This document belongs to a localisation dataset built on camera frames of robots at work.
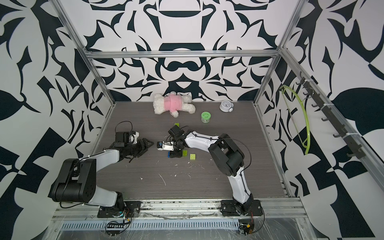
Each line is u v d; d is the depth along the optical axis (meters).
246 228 0.70
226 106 1.14
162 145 0.81
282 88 0.89
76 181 0.44
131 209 0.74
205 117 1.05
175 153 0.81
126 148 0.77
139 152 0.83
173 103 1.08
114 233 0.69
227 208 0.74
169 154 0.82
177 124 1.05
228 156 0.52
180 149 0.81
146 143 0.84
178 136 0.74
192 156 0.91
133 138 0.81
